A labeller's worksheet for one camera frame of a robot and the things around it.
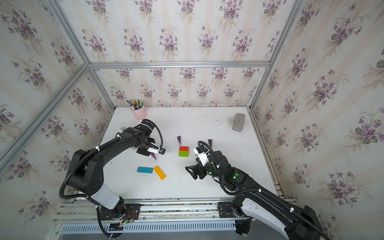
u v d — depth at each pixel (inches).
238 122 42.3
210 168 24.9
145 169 34.0
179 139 38.8
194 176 25.9
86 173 17.4
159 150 30.7
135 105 41.5
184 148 37.7
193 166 25.5
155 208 29.5
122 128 41.0
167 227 30.1
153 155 35.6
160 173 34.1
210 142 39.8
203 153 25.6
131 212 28.4
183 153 36.9
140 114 43.2
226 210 28.8
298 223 15.9
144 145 29.1
